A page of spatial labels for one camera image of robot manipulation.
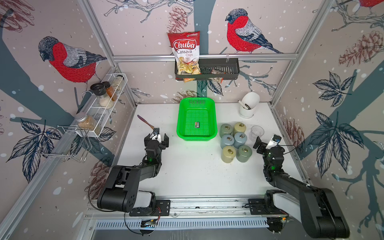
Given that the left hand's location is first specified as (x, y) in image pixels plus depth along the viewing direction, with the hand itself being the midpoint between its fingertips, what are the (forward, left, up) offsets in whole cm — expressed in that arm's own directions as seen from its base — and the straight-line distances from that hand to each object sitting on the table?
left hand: (159, 131), depth 90 cm
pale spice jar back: (+20, +24, +22) cm, 38 cm away
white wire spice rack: (-16, +34, +14) cm, 40 cm away
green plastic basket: (+19, -23, -12) cm, 32 cm away
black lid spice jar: (+4, +24, +23) cm, 34 cm away
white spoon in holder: (+24, -57, -2) cm, 61 cm away
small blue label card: (+14, -23, -12) cm, 29 cm away
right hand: (-4, -64, -1) cm, 64 cm away
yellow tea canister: (+6, -51, -4) cm, 52 cm away
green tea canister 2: (-12, -51, -4) cm, 53 cm away
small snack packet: (+37, -36, +18) cm, 55 cm away
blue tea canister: (-4, -42, -4) cm, 42 cm away
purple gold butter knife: (+22, +21, -13) cm, 33 cm away
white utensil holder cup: (+27, -63, -1) cm, 69 cm away
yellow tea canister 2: (-14, -41, -4) cm, 44 cm away
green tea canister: (+4, -42, -4) cm, 42 cm away
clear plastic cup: (+6, -64, -10) cm, 65 cm away
